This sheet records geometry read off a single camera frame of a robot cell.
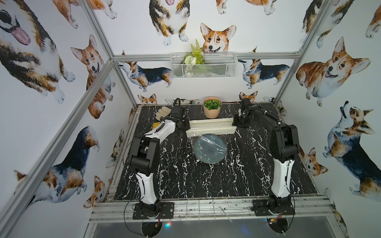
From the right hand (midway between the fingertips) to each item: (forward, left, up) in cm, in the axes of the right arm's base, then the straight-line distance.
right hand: (233, 123), depth 99 cm
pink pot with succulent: (+10, +14, +7) cm, 19 cm away
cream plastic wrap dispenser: (-1, +6, -2) cm, 7 cm away
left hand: (-1, +29, +2) cm, 29 cm away
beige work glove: (+17, +52, -7) cm, 55 cm away
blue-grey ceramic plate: (-16, +16, -4) cm, 23 cm away
